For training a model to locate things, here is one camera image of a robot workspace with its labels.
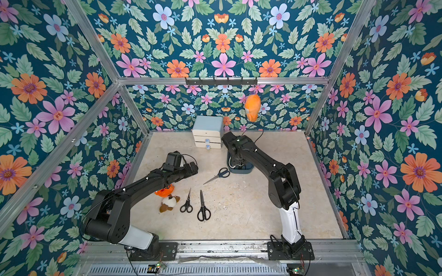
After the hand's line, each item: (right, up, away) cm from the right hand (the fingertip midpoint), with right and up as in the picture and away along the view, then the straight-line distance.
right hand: (242, 159), depth 91 cm
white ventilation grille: (-8, -45, -21) cm, 50 cm away
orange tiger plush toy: (-40, -17, -6) cm, 43 cm away
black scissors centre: (-19, -26, -7) cm, 33 cm away
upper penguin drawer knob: (-21, +10, +13) cm, 26 cm away
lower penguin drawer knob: (-21, +7, +16) cm, 28 cm away
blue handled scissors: (-11, -9, +7) cm, 15 cm away
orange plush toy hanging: (+6, +30, +5) cm, 31 cm away
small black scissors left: (-29, -24, -5) cm, 38 cm away
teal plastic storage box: (+2, -7, +10) cm, 12 cm away
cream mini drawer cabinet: (-20, +16, +10) cm, 27 cm away
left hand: (-27, -5, +1) cm, 27 cm away
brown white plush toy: (-38, -22, -5) cm, 44 cm away
